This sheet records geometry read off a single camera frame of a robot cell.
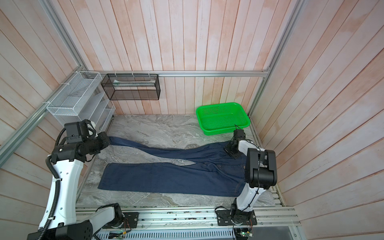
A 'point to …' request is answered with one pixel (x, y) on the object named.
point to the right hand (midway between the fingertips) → (228, 150)
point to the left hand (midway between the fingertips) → (109, 141)
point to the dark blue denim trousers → (212, 170)
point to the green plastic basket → (222, 118)
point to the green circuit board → (245, 234)
